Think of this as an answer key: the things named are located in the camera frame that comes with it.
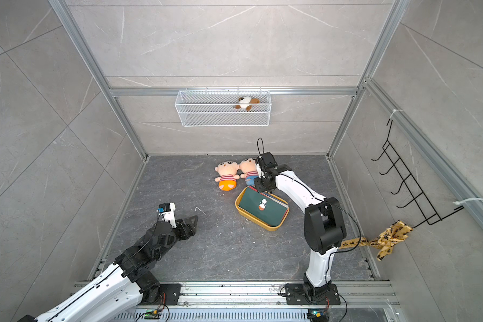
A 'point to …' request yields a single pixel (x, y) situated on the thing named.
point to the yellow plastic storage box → (251, 219)
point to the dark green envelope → (262, 207)
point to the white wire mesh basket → (223, 108)
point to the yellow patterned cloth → (398, 231)
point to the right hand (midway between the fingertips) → (263, 184)
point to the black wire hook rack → (429, 212)
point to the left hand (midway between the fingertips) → (192, 216)
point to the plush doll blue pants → (249, 168)
